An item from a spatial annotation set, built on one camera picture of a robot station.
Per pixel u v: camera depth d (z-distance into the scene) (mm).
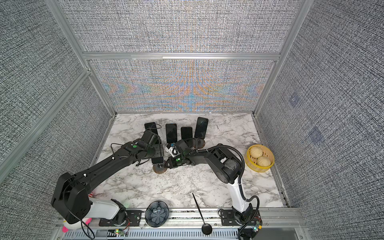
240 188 566
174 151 863
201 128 947
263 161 860
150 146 656
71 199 406
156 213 744
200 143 1007
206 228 702
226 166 532
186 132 899
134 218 733
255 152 912
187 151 778
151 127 912
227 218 732
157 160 856
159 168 900
